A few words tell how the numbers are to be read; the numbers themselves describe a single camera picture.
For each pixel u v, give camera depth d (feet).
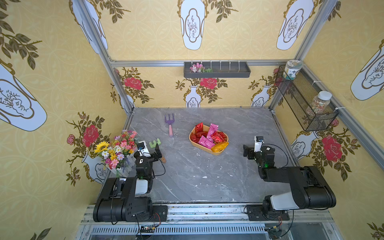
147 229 2.40
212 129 3.20
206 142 3.03
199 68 2.88
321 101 2.16
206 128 3.36
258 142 2.63
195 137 3.11
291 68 2.79
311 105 2.25
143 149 2.46
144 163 2.21
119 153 2.56
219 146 2.95
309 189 1.49
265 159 2.32
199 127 3.28
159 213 2.41
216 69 3.00
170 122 3.72
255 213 2.40
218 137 3.11
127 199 1.89
